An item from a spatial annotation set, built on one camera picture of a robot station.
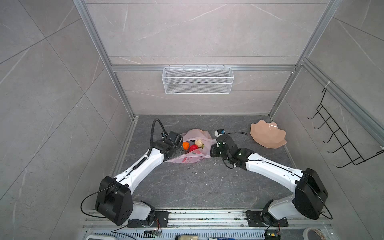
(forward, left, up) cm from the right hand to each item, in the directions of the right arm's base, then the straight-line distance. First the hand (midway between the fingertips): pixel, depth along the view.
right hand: (210, 146), depth 84 cm
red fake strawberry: (+6, +10, -10) cm, 15 cm away
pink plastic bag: (-6, +12, -1) cm, 13 cm away
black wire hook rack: (-12, -58, +13) cm, 61 cm away
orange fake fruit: (+7, +15, -9) cm, 19 cm away
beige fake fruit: (+9, +6, -9) cm, 14 cm away
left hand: (0, +20, -1) cm, 21 cm away
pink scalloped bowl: (+17, -44, -13) cm, 49 cm away
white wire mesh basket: (+44, +6, +15) cm, 47 cm away
